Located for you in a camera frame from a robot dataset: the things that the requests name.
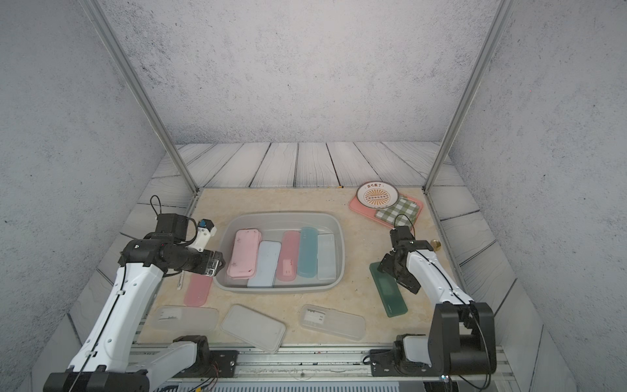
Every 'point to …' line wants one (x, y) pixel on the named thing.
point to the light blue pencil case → (264, 273)
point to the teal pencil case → (307, 265)
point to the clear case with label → (333, 322)
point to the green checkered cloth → (403, 213)
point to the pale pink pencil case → (242, 258)
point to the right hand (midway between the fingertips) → (396, 275)
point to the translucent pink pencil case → (288, 260)
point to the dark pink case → (197, 291)
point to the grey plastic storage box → (271, 224)
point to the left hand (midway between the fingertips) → (215, 259)
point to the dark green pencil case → (389, 291)
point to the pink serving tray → (371, 213)
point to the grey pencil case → (254, 327)
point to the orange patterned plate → (377, 195)
